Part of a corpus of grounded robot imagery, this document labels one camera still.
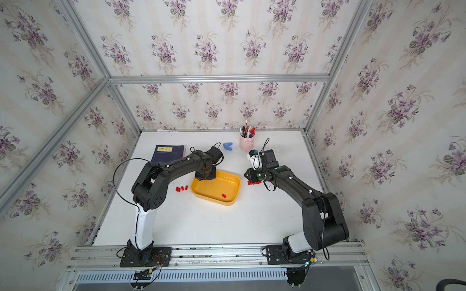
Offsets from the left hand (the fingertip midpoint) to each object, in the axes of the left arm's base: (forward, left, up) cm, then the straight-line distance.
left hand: (210, 178), depth 97 cm
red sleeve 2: (-3, -26, 0) cm, 26 cm away
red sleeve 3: (-6, +12, 0) cm, 13 cm away
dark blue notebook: (+17, +29, 0) cm, 33 cm away
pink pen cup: (+21, -21, +10) cm, 31 cm away
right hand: (-3, -20, +9) cm, 22 cm away
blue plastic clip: (+22, -8, +2) cm, 24 cm away
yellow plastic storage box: (-7, -8, 0) cm, 10 cm away
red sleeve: (-3, -21, +1) cm, 21 cm away
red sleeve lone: (-10, -7, 0) cm, 13 cm away
